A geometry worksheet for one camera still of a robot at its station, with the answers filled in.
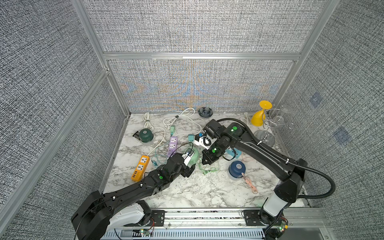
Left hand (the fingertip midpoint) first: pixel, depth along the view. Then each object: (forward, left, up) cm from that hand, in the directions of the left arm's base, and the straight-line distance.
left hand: (191, 158), depth 81 cm
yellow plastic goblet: (+25, -43, +4) cm, 50 cm away
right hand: (-5, -6, +9) cm, 12 cm away
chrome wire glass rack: (+23, -57, +10) cm, 62 cm away
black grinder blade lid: (+44, -13, -10) cm, 47 cm away
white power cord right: (+35, -44, -10) cm, 57 cm away
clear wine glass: (+24, -57, +1) cm, 62 cm away
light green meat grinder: (-3, -2, +8) cm, 9 cm away
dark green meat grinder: (+19, +28, -3) cm, 34 cm away
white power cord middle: (+38, +16, -12) cm, 43 cm away
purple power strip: (+15, +11, -10) cm, 21 cm away
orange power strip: (-2, +30, -11) cm, 32 cm away
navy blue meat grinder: (-6, -24, -2) cm, 25 cm away
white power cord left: (+34, +30, -11) cm, 47 cm away
